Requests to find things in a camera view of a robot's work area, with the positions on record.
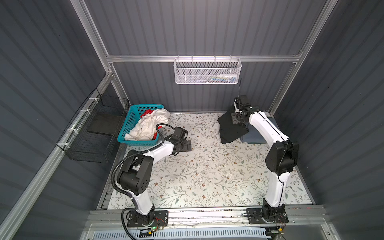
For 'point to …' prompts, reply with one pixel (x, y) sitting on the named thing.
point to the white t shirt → (146, 126)
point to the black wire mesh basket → (91, 136)
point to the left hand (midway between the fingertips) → (183, 146)
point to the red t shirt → (148, 112)
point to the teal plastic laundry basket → (133, 117)
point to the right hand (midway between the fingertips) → (240, 118)
